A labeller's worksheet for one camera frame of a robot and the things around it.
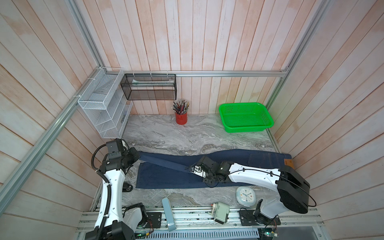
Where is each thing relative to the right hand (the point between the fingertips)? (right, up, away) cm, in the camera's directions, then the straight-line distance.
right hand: (204, 171), depth 86 cm
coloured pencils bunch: (-15, +41, +19) cm, 48 cm away
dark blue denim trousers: (-29, -1, +3) cm, 29 cm away
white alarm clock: (+21, -11, -7) cm, 25 cm away
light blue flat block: (-19, -18, -14) cm, 30 cm away
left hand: (-37, +10, -7) cm, 39 cm away
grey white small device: (+7, -16, -14) cm, 22 cm away
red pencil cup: (-15, +33, +25) cm, 44 cm away
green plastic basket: (+36, +34, +33) cm, 59 cm away
